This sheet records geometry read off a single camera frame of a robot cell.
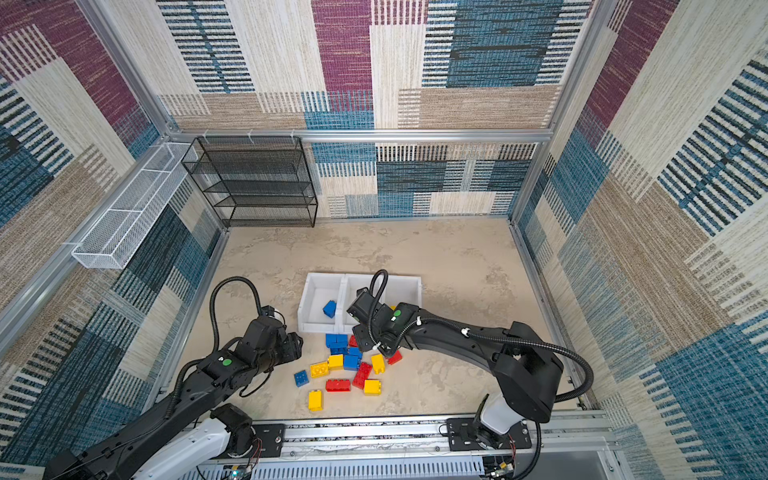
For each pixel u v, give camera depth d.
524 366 0.44
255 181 1.09
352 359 0.85
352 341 0.88
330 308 0.94
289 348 0.73
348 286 0.95
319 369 0.84
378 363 0.83
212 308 0.66
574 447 0.73
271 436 0.74
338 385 0.79
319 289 1.00
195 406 0.51
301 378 0.81
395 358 0.86
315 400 0.78
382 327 0.62
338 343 0.89
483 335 0.47
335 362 0.83
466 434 0.73
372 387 0.79
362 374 0.82
